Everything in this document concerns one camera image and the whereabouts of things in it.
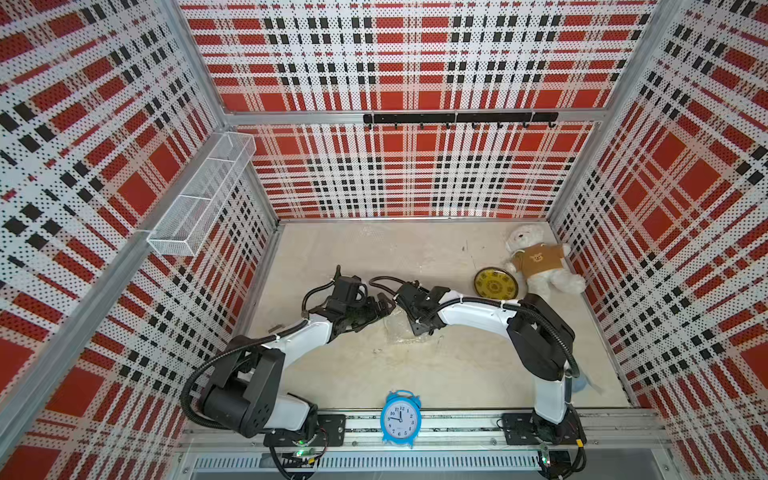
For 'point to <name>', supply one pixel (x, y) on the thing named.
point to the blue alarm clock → (401, 417)
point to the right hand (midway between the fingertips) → (431, 319)
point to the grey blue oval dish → (579, 383)
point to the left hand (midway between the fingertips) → (389, 309)
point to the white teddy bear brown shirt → (540, 267)
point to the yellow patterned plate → (496, 283)
